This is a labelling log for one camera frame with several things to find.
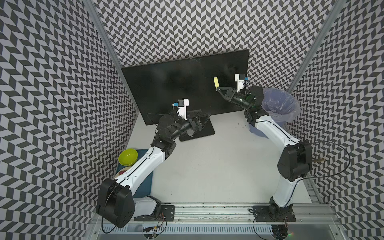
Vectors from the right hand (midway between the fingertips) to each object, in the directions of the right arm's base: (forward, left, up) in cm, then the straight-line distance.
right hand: (216, 90), depth 75 cm
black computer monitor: (+16, +16, -8) cm, 24 cm away
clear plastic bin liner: (+5, -41, -17) cm, 45 cm away
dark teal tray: (-38, +39, -38) cm, 66 cm away
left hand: (-14, +6, -2) cm, 16 cm away
